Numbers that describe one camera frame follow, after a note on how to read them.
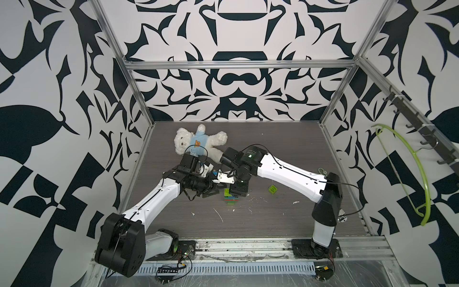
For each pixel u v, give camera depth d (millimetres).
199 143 991
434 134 558
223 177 681
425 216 579
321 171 971
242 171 548
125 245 398
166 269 727
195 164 695
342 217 809
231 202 869
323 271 717
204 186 707
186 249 741
